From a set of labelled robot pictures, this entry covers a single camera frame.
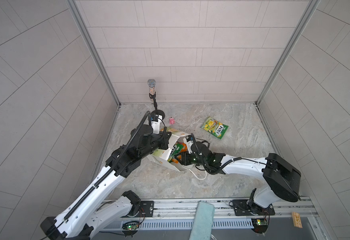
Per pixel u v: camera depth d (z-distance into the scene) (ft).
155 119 1.84
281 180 1.40
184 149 2.74
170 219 2.27
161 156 2.26
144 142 1.54
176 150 2.66
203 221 2.19
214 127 3.26
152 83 2.78
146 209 2.31
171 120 3.37
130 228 2.11
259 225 2.23
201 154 1.97
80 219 1.21
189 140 2.38
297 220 2.20
